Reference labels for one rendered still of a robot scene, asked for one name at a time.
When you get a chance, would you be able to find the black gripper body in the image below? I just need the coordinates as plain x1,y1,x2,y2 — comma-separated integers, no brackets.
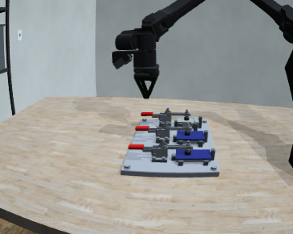
134,49,159,77

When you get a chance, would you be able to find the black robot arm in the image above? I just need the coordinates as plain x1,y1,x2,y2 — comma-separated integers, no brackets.
112,0,293,69

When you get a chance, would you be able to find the grey toggle clamp with red handle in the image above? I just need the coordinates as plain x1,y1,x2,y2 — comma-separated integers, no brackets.
128,140,193,163

